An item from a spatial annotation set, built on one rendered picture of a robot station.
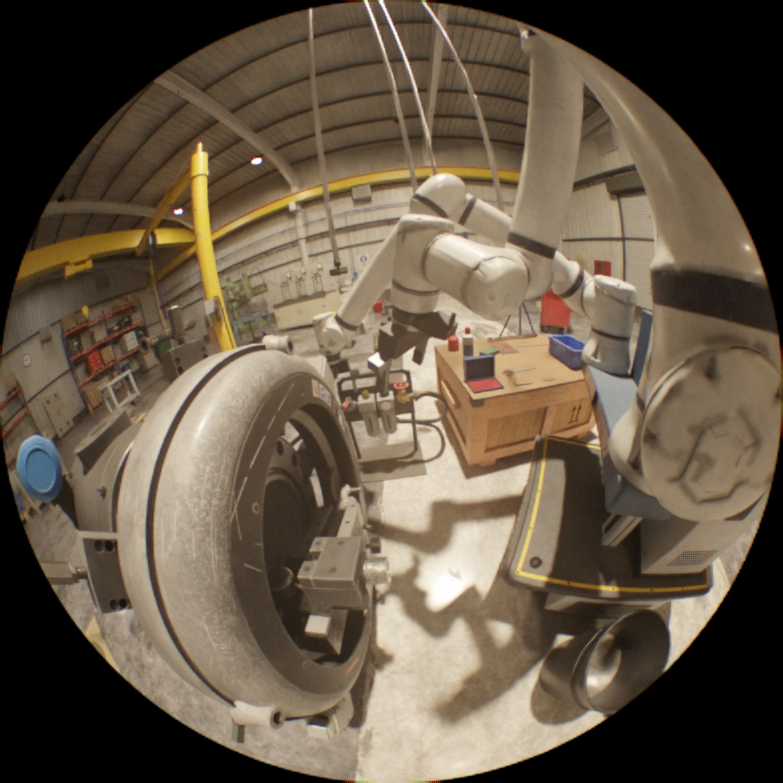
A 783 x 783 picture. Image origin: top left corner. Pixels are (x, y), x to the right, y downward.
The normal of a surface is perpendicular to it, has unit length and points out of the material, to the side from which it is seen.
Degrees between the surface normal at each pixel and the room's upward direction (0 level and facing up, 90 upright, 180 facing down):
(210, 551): 71
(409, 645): 0
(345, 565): 25
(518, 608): 0
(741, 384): 94
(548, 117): 95
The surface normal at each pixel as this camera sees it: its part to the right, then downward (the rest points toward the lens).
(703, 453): -0.85, 0.40
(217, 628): 0.83, -0.28
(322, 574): -0.15, -0.99
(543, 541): -0.14, -0.87
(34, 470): 0.99, -0.15
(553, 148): -0.52, 0.59
